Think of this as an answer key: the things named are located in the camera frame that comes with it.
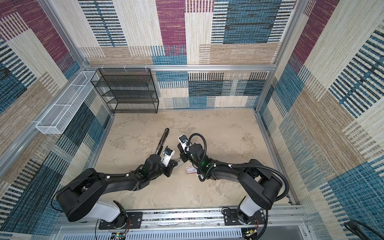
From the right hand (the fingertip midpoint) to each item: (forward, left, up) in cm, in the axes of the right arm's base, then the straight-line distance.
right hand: (180, 146), depth 85 cm
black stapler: (+6, +15, -11) cm, 19 cm away
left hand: (-5, +3, -6) cm, 9 cm away
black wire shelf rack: (+46, +40, +4) cm, 62 cm away
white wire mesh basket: (+3, +56, +22) cm, 60 cm away
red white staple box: (-9, -5, -12) cm, 16 cm away
